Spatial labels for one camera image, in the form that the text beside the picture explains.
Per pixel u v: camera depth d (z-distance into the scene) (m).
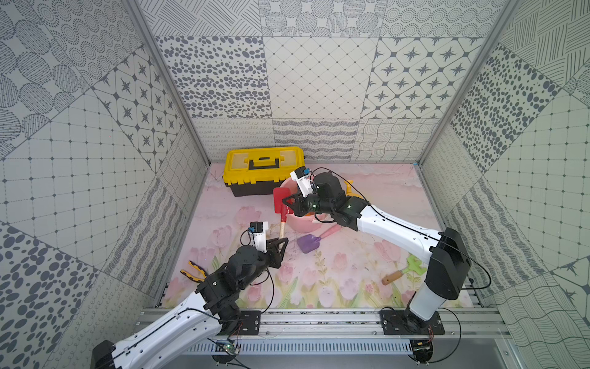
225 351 0.70
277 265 0.66
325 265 0.87
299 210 0.66
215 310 0.52
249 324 0.73
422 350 0.72
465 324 0.76
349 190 0.99
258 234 0.64
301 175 0.67
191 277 0.82
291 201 0.73
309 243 0.92
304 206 0.68
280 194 0.76
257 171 0.95
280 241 0.71
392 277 0.84
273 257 0.65
